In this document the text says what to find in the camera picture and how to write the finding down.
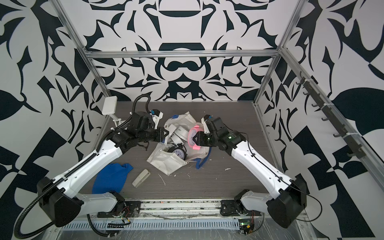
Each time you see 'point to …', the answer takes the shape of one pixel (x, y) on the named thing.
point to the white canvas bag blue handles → (168, 162)
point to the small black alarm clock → (180, 150)
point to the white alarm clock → (182, 132)
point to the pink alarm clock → (192, 132)
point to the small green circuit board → (244, 223)
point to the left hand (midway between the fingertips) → (168, 129)
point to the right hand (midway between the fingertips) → (195, 136)
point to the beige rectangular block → (141, 178)
